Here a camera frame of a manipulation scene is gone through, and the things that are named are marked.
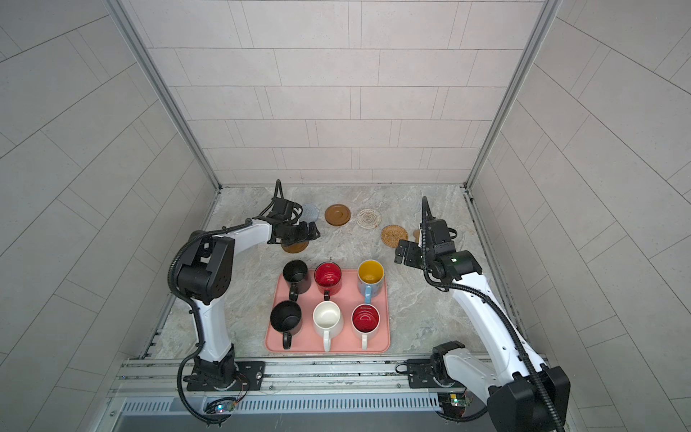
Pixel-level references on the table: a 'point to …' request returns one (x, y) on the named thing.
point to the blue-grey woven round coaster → (309, 213)
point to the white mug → (328, 321)
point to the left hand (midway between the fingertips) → (318, 230)
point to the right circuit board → (451, 399)
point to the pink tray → (307, 339)
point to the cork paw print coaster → (417, 235)
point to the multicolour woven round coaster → (368, 219)
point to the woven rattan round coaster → (391, 234)
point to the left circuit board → (219, 404)
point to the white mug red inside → (365, 322)
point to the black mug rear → (294, 272)
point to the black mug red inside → (327, 279)
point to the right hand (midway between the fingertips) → (406, 252)
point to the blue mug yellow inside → (370, 279)
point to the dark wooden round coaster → (295, 248)
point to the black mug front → (286, 317)
